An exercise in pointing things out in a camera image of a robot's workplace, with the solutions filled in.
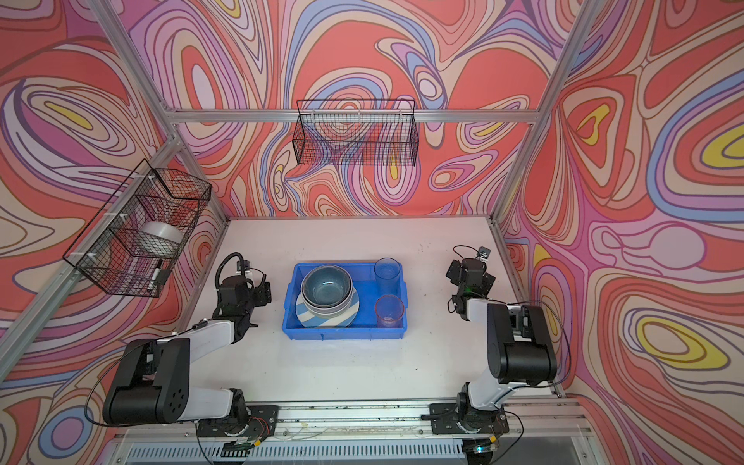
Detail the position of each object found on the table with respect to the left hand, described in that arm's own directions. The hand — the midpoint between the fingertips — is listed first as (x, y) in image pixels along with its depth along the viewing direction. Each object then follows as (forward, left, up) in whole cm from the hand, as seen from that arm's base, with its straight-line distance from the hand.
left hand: (257, 280), depth 93 cm
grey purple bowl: (-13, -23, +5) cm, 27 cm away
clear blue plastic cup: (+3, -42, +1) cm, 42 cm away
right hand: (+4, -71, -1) cm, 71 cm away
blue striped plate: (-13, -19, -2) cm, 23 cm away
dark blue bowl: (-4, -23, +3) cm, 24 cm away
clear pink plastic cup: (-9, -43, -5) cm, 44 cm away
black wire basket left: (-9, +25, +26) cm, 37 cm away
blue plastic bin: (-12, -35, -10) cm, 38 cm away
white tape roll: (-4, +16, +25) cm, 30 cm away
